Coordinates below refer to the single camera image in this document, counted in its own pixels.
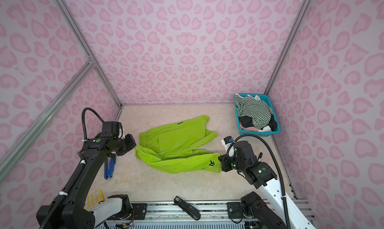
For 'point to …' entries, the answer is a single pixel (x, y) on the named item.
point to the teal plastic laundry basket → (266, 134)
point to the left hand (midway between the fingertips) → (139, 141)
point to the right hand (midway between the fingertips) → (219, 156)
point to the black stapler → (195, 214)
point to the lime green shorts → (174, 147)
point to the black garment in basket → (247, 121)
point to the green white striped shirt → (257, 109)
